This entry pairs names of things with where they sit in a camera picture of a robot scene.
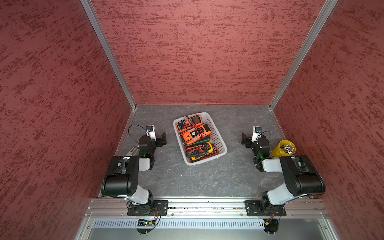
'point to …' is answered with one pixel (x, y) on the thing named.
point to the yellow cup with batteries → (284, 148)
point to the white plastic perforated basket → (219, 146)
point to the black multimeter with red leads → (195, 151)
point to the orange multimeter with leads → (201, 133)
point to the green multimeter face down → (203, 141)
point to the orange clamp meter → (188, 122)
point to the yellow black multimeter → (209, 150)
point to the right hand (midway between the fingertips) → (249, 134)
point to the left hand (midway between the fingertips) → (158, 134)
